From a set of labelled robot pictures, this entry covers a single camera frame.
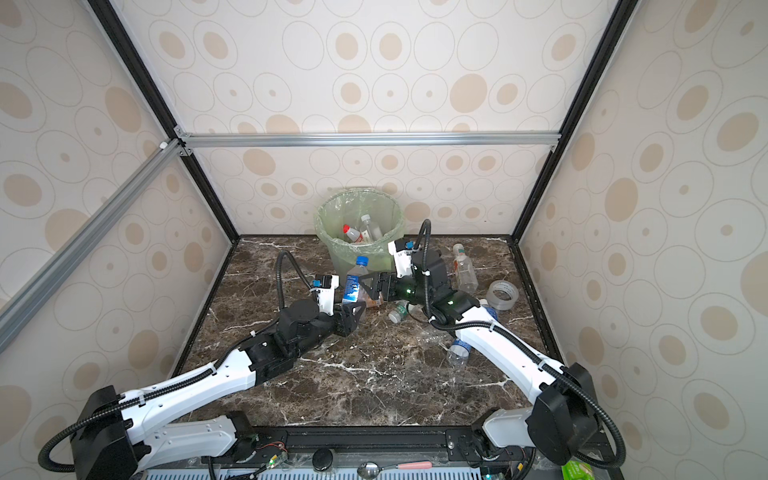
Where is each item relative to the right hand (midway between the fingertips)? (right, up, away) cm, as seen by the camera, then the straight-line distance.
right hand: (371, 279), depth 74 cm
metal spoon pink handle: (0, -46, -3) cm, 46 cm away
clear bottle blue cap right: (+25, -22, +13) cm, 36 cm away
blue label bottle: (-4, -3, -3) cm, 6 cm away
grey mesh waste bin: (-6, +18, +28) cm, 34 cm away
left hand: (-1, -6, -2) cm, 6 cm away
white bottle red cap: (-9, +14, +28) cm, 33 cm away
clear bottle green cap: (+8, -12, +20) cm, 24 cm away
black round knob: (-10, -38, -11) cm, 41 cm away
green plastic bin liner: (-7, +18, +28) cm, 34 cm away
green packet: (+47, -44, -6) cm, 65 cm away
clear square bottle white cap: (-1, +15, +28) cm, 32 cm away
